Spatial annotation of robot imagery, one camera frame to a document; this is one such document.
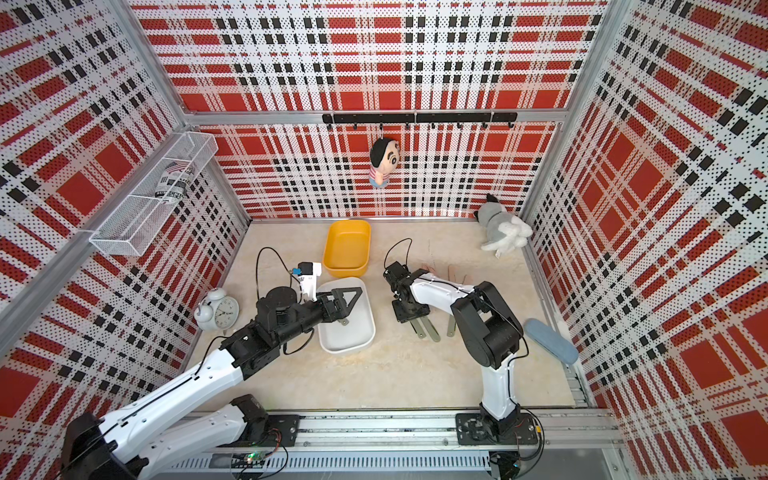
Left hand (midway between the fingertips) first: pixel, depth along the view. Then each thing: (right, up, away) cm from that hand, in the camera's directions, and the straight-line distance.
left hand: (357, 292), depth 73 cm
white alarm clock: (-42, -7, +12) cm, 44 cm away
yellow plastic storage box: (-9, +11, +35) cm, 38 cm away
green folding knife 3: (+27, -14, +20) cm, 36 cm away
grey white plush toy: (+48, +17, +31) cm, 60 cm away
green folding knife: (+17, -14, +19) cm, 29 cm away
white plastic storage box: (-2, -15, +18) cm, 23 cm away
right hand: (+15, -10, +21) cm, 28 cm away
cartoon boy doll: (+6, +39, +18) cm, 43 cm away
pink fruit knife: (+20, +4, +34) cm, 40 cm away
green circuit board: (-25, -39, -3) cm, 47 cm away
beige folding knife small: (+29, +2, +33) cm, 44 cm away
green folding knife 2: (+21, -15, +18) cm, 31 cm away
